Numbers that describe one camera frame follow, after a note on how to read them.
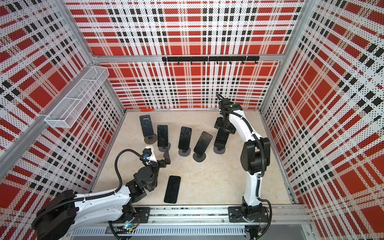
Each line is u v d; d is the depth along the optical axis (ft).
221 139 3.05
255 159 1.70
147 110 4.18
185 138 2.90
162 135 3.06
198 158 3.12
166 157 2.45
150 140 3.38
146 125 3.15
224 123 2.54
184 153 3.16
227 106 2.21
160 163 2.25
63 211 1.38
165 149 3.22
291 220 2.41
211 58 2.92
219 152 3.22
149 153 2.09
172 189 2.68
